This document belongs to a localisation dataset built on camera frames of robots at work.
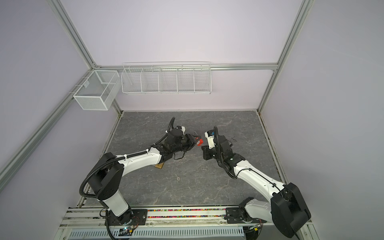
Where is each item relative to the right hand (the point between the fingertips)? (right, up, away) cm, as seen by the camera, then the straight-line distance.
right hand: (203, 147), depth 83 cm
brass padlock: (-26, -12, +8) cm, 30 cm away
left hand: (-1, +3, 0) cm, 3 cm away
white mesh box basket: (-68, +35, +14) cm, 78 cm away
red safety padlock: (-2, +3, 0) cm, 4 cm away
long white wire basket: (-24, +44, +16) cm, 53 cm away
